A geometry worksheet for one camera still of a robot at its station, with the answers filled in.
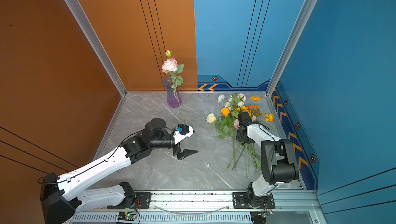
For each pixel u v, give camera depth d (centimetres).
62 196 39
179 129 55
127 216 71
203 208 74
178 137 58
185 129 55
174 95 107
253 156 87
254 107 100
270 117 104
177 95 108
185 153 59
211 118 100
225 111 105
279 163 45
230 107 107
